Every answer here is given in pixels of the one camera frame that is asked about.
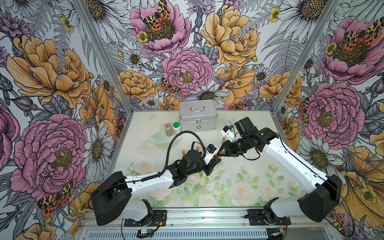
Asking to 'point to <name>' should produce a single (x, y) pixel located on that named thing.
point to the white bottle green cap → (176, 128)
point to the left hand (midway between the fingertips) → (217, 161)
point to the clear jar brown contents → (168, 130)
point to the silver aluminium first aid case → (197, 115)
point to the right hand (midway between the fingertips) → (221, 157)
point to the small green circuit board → (145, 231)
